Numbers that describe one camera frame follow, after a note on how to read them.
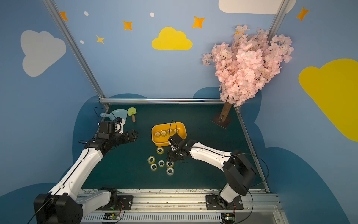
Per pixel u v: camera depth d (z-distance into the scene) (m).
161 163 0.88
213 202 0.75
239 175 0.44
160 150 0.93
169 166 0.88
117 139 0.68
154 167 0.87
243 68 0.62
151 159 0.91
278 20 0.74
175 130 1.04
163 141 0.98
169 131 1.04
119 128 0.68
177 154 0.65
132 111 1.19
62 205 0.40
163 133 1.02
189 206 0.74
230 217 0.73
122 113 1.15
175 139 0.66
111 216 0.72
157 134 1.02
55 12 0.71
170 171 0.84
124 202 0.75
